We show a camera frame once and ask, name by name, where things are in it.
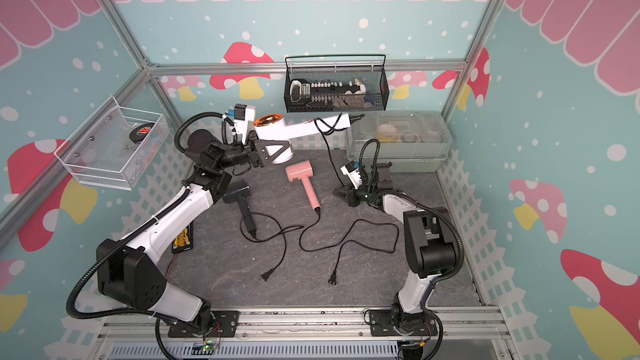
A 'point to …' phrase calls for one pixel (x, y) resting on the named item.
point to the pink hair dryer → (303, 171)
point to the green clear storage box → (412, 141)
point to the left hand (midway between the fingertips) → (289, 144)
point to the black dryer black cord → (266, 277)
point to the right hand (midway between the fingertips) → (336, 191)
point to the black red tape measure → (137, 133)
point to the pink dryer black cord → (332, 279)
